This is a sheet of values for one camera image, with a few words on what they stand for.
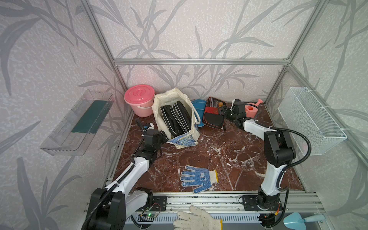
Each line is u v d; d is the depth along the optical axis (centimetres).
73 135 64
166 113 94
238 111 78
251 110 101
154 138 65
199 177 83
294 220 69
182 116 91
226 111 89
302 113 69
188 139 87
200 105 118
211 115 109
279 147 52
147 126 75
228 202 75
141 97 99
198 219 69
